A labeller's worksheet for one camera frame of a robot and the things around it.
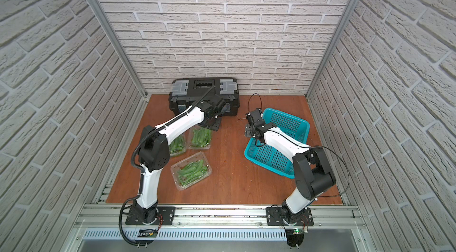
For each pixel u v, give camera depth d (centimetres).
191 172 83
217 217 76
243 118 107
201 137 93
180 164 82
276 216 72
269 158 90
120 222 70
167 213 75
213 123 82
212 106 68
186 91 97
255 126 70
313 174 45
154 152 52
